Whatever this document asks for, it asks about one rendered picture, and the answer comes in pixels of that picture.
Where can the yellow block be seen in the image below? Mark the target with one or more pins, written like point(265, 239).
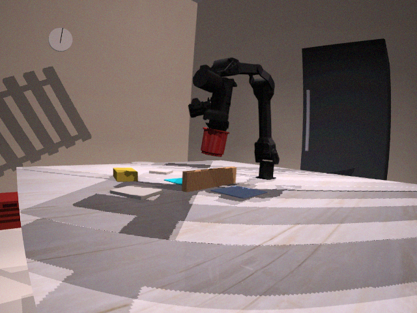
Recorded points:
point(125, 174)

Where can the tan flat bar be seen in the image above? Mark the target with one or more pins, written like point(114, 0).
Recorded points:
point(208, 178)

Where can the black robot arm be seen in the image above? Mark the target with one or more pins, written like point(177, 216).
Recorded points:
point(215, 80)

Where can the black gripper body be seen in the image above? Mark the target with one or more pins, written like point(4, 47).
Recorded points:
point(219, 110)

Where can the white flat square slab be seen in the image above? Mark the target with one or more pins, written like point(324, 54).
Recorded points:
point(137, 192)

